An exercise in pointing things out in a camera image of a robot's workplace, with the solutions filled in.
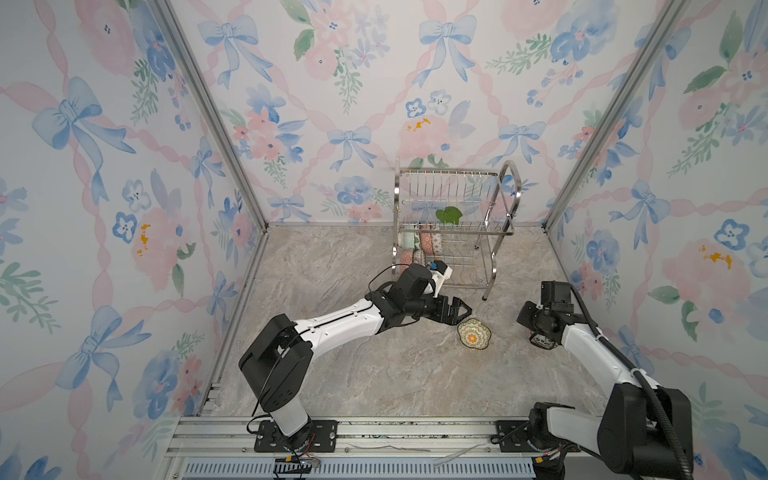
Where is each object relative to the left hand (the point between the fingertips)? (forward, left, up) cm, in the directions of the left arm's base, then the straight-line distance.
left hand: (462, 307), depth 77 cm
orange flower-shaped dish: (0, -7, -17) cm, 19 cm away
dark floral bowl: (-9, -18, -1) cm, 20 cm away
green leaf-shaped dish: (+25, +2, +9) cm, 26 cm away
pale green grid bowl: (+29, +12, -7) cm, 32 cm away
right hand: (+5, -22, -12) cm, 26 cm away
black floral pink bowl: (+19, +13, -4) cm, 24 cm away
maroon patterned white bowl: (+20, +9, -4) cm, 22 cm away
